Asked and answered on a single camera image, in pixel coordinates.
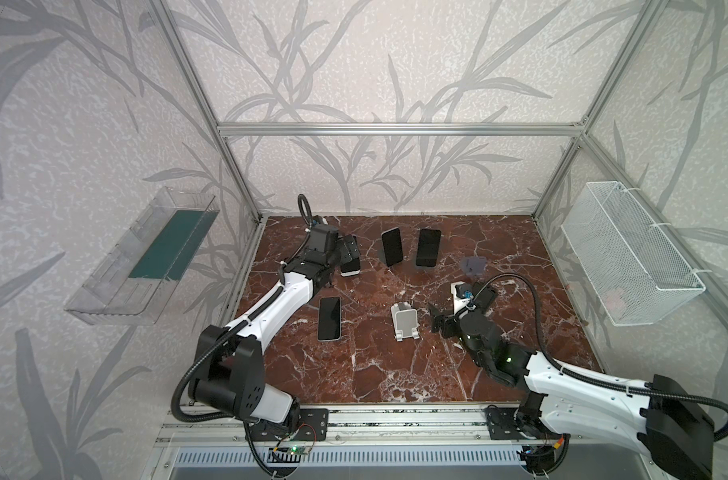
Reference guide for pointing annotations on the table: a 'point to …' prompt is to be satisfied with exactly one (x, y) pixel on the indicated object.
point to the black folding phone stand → (484, 296)
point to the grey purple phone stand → (474, 265)
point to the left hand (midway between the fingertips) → (348, 236)
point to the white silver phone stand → (404, 321)
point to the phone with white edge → (350, 268)
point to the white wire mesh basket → (636, 271)
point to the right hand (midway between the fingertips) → (444, 292)
